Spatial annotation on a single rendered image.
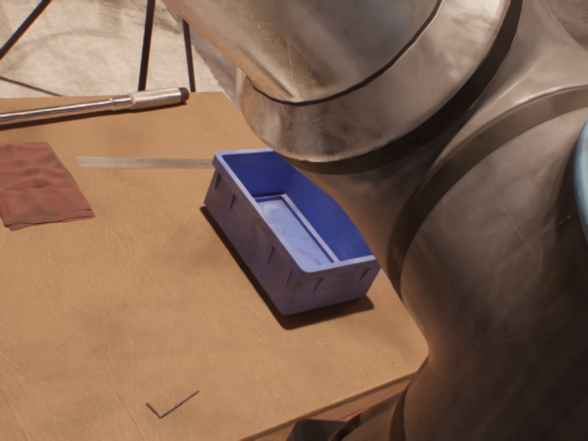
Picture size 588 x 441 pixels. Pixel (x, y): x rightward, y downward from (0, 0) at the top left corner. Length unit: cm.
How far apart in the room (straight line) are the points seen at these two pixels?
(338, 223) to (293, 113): 103
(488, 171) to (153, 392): 81
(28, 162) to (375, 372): 66
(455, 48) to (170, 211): 107
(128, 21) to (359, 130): 268
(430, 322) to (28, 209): 100
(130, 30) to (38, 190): 169
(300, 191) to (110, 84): 126
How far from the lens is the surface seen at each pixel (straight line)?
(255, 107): 38
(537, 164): 33
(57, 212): 129
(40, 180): 133
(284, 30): 31
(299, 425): 49
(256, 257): 127
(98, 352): 111
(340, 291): 128
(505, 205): 32
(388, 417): 41
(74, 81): 256
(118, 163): 144
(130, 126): 155
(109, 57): 274
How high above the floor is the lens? 131
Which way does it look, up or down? 36 degrees down
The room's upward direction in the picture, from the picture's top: 25 degrees clockwise
